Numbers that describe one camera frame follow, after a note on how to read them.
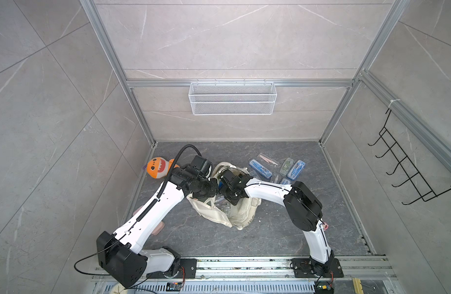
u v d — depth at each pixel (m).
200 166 0.57
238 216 0.84
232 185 0.73
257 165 1.07
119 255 0.37
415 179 0.64
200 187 0.61
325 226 0.82
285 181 1.01
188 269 0.73
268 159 1.10
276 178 1.01
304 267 0.74
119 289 0.66
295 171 1.04
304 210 0.54
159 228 0.82
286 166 1.07
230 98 1.01
